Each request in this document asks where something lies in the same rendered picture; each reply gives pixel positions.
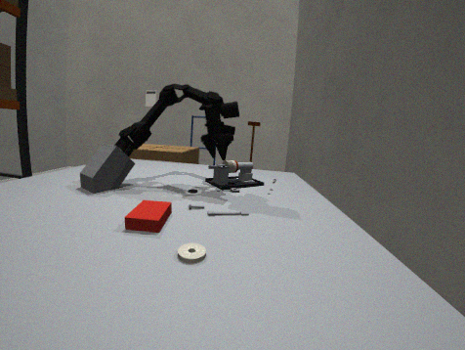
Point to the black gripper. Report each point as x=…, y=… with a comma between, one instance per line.
x=214, y=127

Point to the red rectangular block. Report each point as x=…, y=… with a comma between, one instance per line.
x=148, y=216

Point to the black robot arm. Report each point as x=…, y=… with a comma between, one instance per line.
x=139, y=131

